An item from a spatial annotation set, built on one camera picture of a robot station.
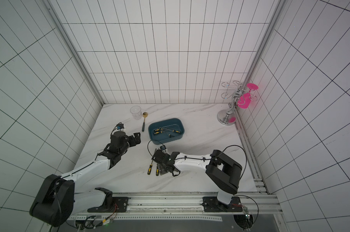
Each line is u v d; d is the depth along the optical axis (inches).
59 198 15.9
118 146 26.0
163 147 31.0
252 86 36.4
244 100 38.1
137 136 31.7
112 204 27.6
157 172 32.7
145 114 44.0
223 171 17.7
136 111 43.4
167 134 39.5
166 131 40.4
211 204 29.1
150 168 33.5
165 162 25.7
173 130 39.9
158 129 40.6
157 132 39.5
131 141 30.5
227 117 43.0
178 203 29.3
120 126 31.3
